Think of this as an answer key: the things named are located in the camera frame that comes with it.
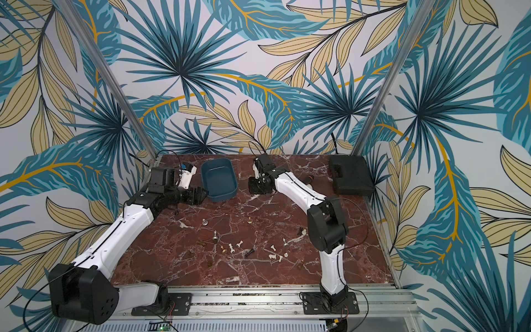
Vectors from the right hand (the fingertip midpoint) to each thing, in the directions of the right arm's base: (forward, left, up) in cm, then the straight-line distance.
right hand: (250, 187), depth 92 cm
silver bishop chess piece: (-19, +15, -10) cm, 26 cm away
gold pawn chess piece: (-11, +1, -11) cm, 15 cm away
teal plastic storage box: (+15, +18, -11) cm, 26 cm away
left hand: (-7, +19, +7) cm, 22 cm away
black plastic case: (+10, -50, -6) cm, 52 cm away
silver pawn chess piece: (-11, +21, -10) cm, 26 cm away
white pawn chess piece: (-22, +5, -11) cm, 25 cm away
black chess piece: (-24, +2, -12) cm, 27 cm away
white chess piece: (-24, +8, -11) cm, 27 cm away
